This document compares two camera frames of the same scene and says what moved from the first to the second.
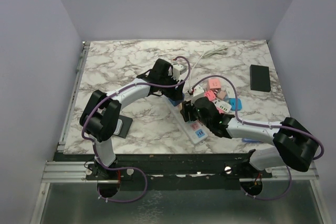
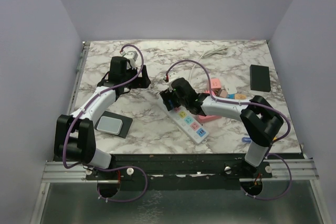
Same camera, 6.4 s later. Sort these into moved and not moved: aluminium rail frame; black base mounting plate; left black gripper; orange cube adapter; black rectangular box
Moved: left black gripper; orange cube adapter
Not moved: black base mounting plate; aluminium rail frame; black rectangular box
